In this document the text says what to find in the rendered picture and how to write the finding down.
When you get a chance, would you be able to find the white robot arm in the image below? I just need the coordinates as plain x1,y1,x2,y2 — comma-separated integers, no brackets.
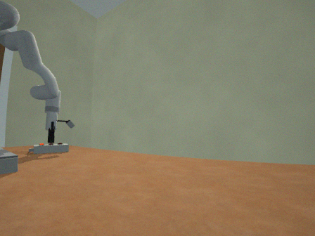
0,1,60,112

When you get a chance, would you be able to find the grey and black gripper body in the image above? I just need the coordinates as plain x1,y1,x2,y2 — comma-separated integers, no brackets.
46,111,60,130

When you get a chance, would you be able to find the white power strip panel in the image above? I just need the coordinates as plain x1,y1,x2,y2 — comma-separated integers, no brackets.
29,143,69,154

